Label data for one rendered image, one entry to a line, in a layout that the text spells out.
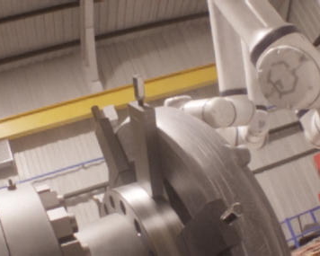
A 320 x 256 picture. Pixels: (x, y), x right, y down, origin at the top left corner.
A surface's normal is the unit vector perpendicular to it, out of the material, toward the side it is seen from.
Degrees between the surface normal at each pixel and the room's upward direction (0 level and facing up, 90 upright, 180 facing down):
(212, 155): 66
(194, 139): 60
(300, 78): 98
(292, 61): 95
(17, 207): 48
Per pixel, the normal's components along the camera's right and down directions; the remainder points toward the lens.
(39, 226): 0.06, -0.79
